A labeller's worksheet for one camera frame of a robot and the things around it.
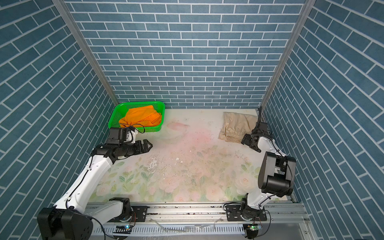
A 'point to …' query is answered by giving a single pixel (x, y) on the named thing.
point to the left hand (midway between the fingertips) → (146, 146)
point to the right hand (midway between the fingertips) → (248, 140)
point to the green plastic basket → (119, 110)
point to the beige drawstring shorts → (236, 125)
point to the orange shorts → (143, 116)
